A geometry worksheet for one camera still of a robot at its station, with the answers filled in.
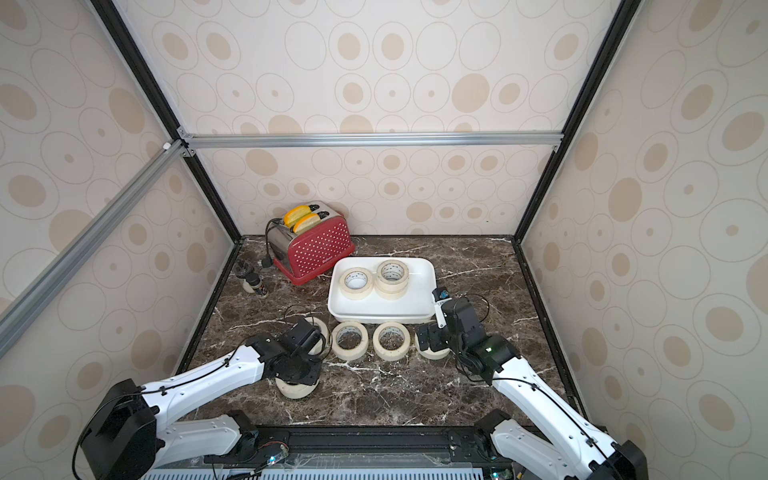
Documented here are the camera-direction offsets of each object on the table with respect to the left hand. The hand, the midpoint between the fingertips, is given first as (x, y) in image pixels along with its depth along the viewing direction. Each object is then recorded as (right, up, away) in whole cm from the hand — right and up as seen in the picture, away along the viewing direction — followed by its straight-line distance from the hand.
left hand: (323, 375), depth 81 cm
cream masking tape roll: (+6, +24, +23) cm, 34 cm away
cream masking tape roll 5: (+19, +6, +11) cm, 22 cm away
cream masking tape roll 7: (-7, -3, -4) cm, 8 cm away
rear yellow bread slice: (-13, +47, +17) cm, 51 cm away
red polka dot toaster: (-8, +38, +15) cm, 42 cm away
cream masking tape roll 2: (+19, +25, +24) cm, 40 cm away
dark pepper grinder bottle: (-25, +25, +14) cm, 38 cm away
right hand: (+29, +14, -2) cm, 32 cm away
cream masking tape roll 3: (+2, +11, -13) cm, 17 cm away
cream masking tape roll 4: (+6, +6, +11) cm, 14 cm away
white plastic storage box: (+27, +16, +19) cm, 37 cm away
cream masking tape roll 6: (+30, +3, +9) cm, 31 cm away
